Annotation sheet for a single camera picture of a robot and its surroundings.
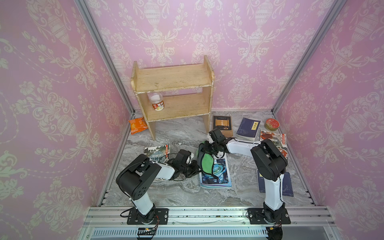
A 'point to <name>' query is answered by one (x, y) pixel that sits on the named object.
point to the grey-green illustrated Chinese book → (160, 154)
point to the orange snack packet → (137, 125)
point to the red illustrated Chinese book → (279, 139)
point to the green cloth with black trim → (205, 161)
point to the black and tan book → (224, 124)
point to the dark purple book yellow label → (248, 129)
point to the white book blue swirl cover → (220, 169)
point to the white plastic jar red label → (157, 101)
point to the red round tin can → (271, 125)
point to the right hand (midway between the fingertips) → (202, 150)
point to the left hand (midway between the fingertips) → (204, 171)
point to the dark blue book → (287, 186)
